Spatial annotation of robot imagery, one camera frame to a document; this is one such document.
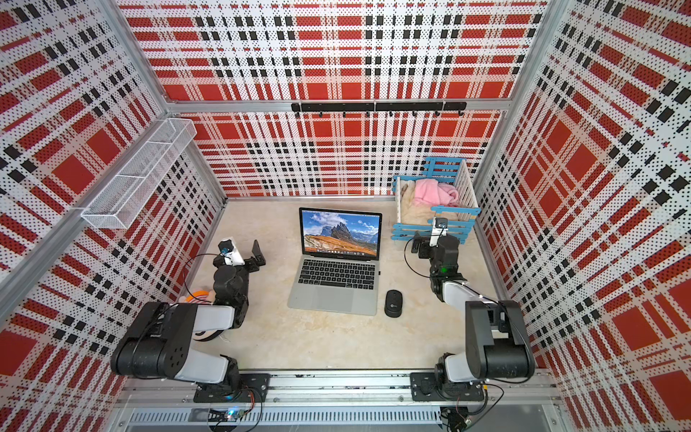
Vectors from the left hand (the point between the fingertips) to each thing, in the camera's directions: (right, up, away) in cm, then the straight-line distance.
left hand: (248, 243), depth 89 cm
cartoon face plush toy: (-14, -17, -3) cm, 22 cm away
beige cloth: (+59, +11, +17) cm, 63 cm away
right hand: (+63, +4, +2) cm, 63 cm away
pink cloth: (+66, +19, +16) cm, 70 cm away
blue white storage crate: (+77, +29, +26) cm, 86 cm away
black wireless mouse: (+49, -20, -1) cm, 53 cm away
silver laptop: (+31, -5, +10) cm, 33 cm away
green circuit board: (+4, -44, -20) cm, 48 cm away
